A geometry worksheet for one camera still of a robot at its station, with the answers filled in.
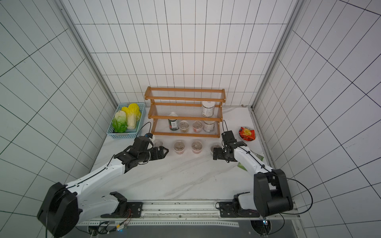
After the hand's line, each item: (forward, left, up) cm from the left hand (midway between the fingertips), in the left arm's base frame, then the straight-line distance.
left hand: (160, 154), depth 84 cm
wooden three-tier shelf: (+30, -13, +4) cm, 33 cm away
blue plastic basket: (+27, +27, -2) cm, 38 cm away
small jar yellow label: (+23, -13, -2) cm, 26 cm away
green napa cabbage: (+22, +30, +2) cm, 38 cm away
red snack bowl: (+16, -55, -1) cm, 57 cm away
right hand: (+3, -34, -5) cm, 35 cm away
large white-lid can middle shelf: (+23, -28, +15) cm, 39 cm away
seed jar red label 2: (+7, -22, -3) cm, 23 cm away
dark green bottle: (+22, -6, +1) cm, 23 cm away
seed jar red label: (+7, -11, -2) cm, 13 cm away
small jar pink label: (+22, -22, -1) cm, 31 cm away
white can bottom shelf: (+21, -30, 0) cm, 37 cm away
